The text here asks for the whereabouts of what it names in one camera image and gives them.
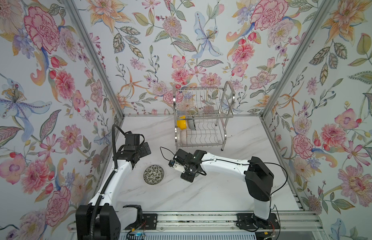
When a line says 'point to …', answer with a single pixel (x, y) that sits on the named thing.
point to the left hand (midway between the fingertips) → (142, 149)
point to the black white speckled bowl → (153, 174)
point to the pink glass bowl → (183, 135)
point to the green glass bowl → (197, 174)
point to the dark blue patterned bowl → (191, 125)
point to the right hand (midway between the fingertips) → (185, 173)
